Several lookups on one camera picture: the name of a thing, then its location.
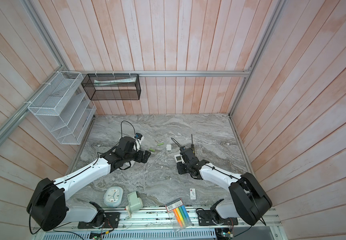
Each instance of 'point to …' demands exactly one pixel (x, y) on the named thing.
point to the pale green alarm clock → (113, 196)
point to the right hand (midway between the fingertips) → (181, 164)
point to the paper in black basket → (97, 82)
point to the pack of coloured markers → (178, 215)
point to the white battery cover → (168, 147)
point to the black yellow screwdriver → (192, 148)
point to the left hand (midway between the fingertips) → (143, 153)
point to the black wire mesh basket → (112, 86)
